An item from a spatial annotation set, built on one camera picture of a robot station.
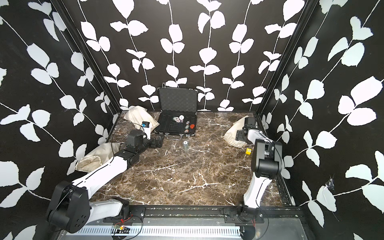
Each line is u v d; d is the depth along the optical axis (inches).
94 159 28.4
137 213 29.1
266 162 20.9
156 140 30.1
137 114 42.4
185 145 37.4
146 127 29.0
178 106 44.4
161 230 27.6
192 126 43.5
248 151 37.6
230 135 41.0
